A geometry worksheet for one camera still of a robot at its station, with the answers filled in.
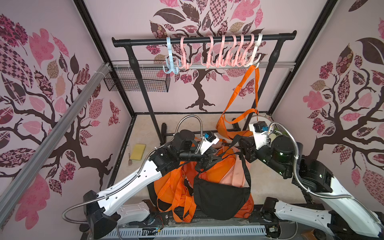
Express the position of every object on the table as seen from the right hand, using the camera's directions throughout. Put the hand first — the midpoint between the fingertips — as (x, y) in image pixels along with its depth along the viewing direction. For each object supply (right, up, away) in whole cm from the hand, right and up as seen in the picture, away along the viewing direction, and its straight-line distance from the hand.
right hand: (241, 137), depth 58 cm
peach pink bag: (+5, -23, +22) cm, 32 cm away
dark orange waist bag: (+8, -37, +15) cm, 41 cm away
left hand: (-9, -9, +6) cm, 14 cm away
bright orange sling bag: (+2, 0, +40) cm, 40 cm away
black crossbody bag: (-7, -33, +14) cm, 36 cm away
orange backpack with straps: (-28, -28, +21) cm, 45 cm away
